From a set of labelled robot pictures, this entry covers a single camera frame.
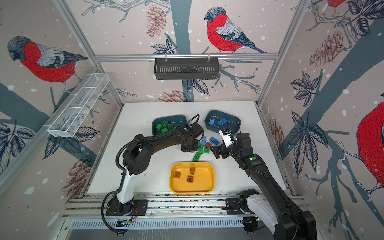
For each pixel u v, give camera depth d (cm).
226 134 70
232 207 73
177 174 83
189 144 79
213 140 98
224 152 70
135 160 52
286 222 39
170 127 104
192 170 85
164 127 104
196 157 90
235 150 67
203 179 84
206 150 92
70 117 73
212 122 107
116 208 63
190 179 82
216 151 70
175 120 107
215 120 108
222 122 107
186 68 105
